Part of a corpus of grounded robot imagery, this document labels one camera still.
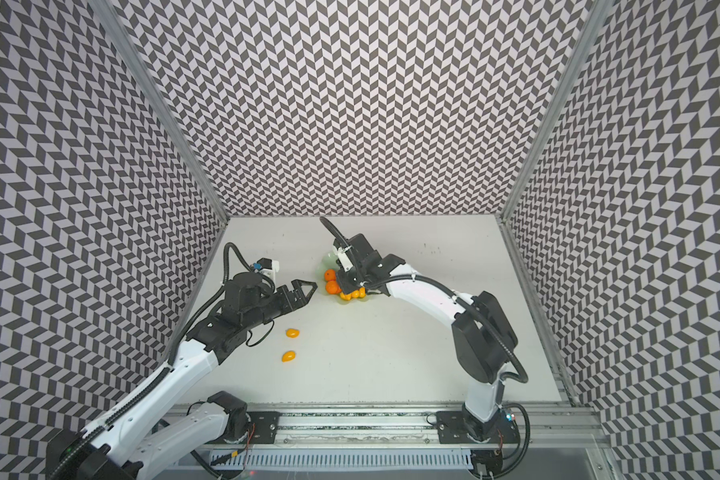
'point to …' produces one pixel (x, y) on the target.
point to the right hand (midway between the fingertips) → (344, 282)
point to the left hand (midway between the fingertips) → (307, 293)
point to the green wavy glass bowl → (331, 263)
